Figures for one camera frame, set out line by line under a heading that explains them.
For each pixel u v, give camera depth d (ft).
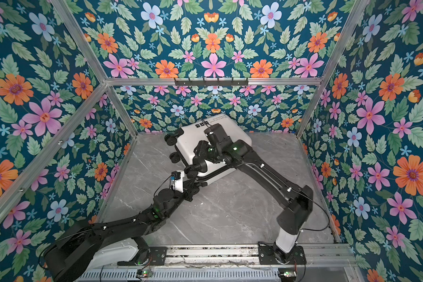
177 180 2.28
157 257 2.42
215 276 2.51
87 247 1.38
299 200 1.46
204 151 2.11
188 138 3.02
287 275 2.31
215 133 1.77
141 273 2.31
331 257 2.46
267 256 2.41
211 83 3.03
